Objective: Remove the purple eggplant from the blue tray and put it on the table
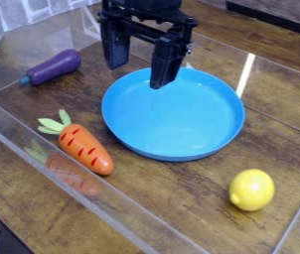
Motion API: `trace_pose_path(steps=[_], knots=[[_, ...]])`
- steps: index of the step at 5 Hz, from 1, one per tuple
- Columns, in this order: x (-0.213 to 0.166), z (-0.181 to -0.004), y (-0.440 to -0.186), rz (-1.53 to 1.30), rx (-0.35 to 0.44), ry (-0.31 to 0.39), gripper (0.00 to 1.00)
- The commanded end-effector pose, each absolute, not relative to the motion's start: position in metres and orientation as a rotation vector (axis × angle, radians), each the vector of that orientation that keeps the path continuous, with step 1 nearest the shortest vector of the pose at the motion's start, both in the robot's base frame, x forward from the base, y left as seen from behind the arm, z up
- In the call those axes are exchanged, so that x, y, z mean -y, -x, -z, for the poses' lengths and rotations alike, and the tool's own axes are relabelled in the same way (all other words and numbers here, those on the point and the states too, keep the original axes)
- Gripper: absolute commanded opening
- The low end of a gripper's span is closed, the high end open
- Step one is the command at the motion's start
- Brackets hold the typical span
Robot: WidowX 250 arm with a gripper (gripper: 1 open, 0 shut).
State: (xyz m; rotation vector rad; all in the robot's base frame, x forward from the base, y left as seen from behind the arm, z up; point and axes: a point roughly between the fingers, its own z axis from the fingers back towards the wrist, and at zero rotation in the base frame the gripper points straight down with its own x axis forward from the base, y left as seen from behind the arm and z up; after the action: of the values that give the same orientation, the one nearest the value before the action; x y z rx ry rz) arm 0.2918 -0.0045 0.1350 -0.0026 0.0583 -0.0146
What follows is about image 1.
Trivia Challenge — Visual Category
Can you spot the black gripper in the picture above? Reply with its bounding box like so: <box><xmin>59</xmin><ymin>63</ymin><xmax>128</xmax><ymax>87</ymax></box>
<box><xmin>99</xmin><ymin>0</ymin><xmax>198</xmax><ymax>89</ymax></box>

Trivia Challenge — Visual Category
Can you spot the purple toy eggplant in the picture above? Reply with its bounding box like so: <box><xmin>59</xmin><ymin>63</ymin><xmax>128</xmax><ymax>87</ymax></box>
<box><xmin>20</xmin><ymin>49</ymin><xmax>80</xmax><ymax>86</ymax></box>

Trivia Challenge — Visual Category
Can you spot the blue round tray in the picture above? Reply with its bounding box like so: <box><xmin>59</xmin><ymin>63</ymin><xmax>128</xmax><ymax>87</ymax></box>
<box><xmin>101</xmin><ymin>67</ymin><xmax>245</xmax><ymax>162</ymax></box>

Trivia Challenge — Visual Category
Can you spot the dark wooden board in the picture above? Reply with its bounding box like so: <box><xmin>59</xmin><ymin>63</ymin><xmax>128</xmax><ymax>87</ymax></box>
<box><xmin>225</xmin><ymin>0</ymin><xmax>300</xmax><ymax>34</ymax></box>

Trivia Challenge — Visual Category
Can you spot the orange toy carrot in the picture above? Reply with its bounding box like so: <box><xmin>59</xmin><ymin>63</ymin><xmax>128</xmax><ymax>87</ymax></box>
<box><xmin>37</xmin><ymin>109</ymin><xmax>113</xmax><ymax>176</ymax></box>

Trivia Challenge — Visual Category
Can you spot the white patterned curtain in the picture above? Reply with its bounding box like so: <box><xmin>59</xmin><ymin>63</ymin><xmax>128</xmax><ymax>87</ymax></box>
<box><xmin>0</xmin><ymin>0</ymin><xmax>100</xmax><ymax>41</ymax></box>

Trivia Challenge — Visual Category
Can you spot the yellow toy lemon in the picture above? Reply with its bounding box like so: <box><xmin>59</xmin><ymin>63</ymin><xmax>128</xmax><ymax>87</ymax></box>
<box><xmin>227</xmin><ymin>169</ymin><xmax>274</xmax><ymax>211</ymax></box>

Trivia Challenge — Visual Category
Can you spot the clear acrylic barrier wall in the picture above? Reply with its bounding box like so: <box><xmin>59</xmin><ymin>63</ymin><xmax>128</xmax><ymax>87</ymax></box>
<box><xmin>0</xmin><ymin>0</ymin><xmax>300</xmax><ymax>254</ymax></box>

